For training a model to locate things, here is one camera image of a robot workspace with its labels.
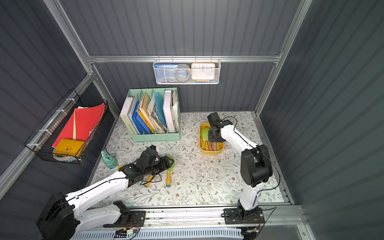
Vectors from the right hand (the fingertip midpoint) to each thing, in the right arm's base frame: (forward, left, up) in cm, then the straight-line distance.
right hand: (219, 137), depth 93 cm
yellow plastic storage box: (-3, +7, -7) cm, 11 cm away
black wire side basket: (-22, +78, +23) cm, 84 cm away
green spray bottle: (-15, +65, -3) cm, 67 cm away
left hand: (-18, +28, +1) cm, 33 cm away
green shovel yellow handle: (+10, +8, -9) cm, 16 cm away
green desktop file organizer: (+9, +41, +11) cm, 44 cm away
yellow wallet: (-21, +70, +21) cm, 76 cm away
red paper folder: (-5, +72, +20) cm, 75 cm away
